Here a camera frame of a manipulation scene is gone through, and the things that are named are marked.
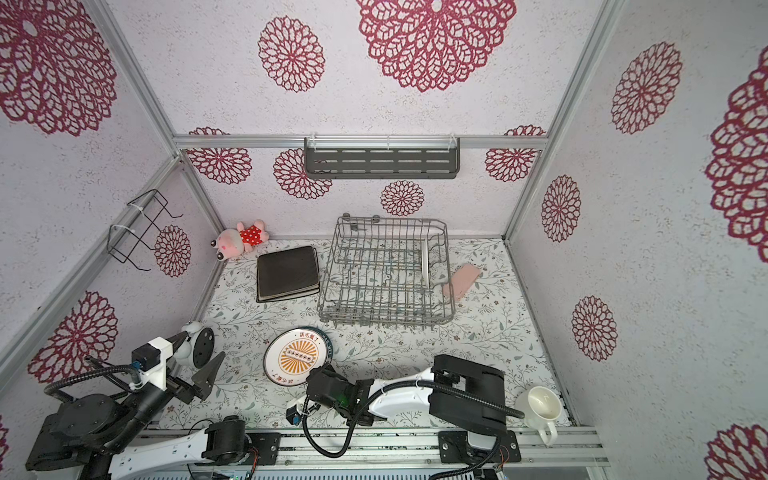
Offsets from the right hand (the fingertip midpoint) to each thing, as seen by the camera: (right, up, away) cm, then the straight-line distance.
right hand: (312, 360), depth 79 cm
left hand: (-18, +8, -18) cm, 26 cm away
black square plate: (-15, +23, +25) cm, 37 cm away
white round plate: (-7, +1, +4) cm, 8 cm away
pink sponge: (+47, +21, +26) cm, 58 cm away
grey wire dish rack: (+21, +23, +30) cm, 43 cm away
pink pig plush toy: (-38, +34, +33) cm, 60 cm away
